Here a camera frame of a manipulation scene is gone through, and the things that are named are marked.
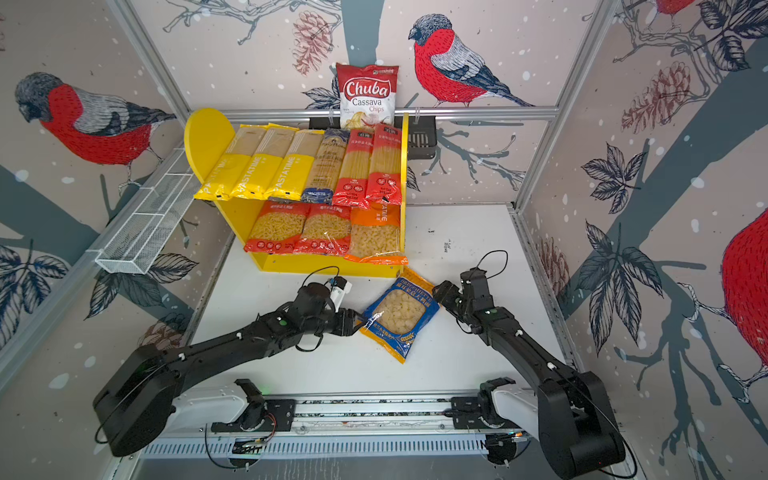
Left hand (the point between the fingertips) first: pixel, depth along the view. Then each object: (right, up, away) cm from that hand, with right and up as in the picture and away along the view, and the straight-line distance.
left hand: (362, 320), depth 79 cm
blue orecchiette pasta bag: (+11, -1, +8) cm, 14 cm away
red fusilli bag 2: (-12, +24, +10) cm, 29 cm away
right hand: (+22, +4, +8) cm, 23 cm away
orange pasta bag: (+3, +23, +9) cm, 25 cm away
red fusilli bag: (-28, +25, +12) cm, 40 cm away
